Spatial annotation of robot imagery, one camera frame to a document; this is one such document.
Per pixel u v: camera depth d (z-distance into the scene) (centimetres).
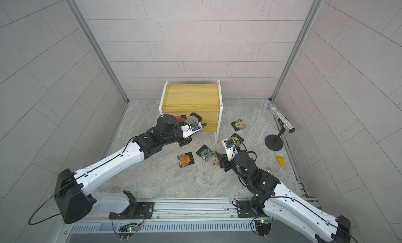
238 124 102
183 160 87
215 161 86
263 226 67
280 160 86
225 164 63
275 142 93
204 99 72
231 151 62
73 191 37
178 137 63
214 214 71
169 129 56
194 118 87
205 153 89
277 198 48
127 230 65
